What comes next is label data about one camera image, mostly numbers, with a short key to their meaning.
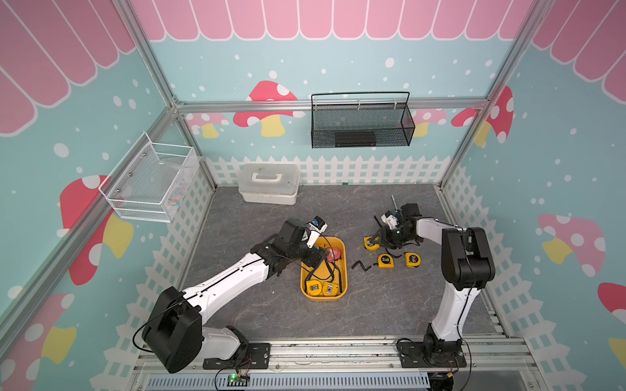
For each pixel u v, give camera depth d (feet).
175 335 1.34
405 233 2.80
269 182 3.58
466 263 1.76
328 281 2.92
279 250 2.02
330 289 2.80
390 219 3.10
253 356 2.41
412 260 3.06
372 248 3.17
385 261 3.03
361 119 3.08
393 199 3.80
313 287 2.81
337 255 3.10
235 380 2.39
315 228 2.34
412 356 2.43
